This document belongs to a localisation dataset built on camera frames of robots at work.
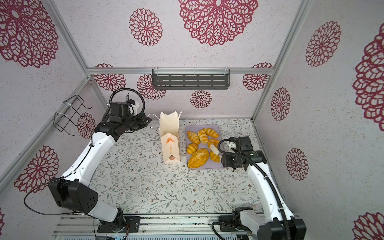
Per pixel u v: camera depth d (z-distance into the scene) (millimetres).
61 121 730
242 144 596
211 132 1088
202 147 1029
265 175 465
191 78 963
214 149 834
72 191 407
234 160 659
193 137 1056
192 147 990
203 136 1056
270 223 392
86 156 466
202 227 733
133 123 659
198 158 920
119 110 576
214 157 947
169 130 994
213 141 1025
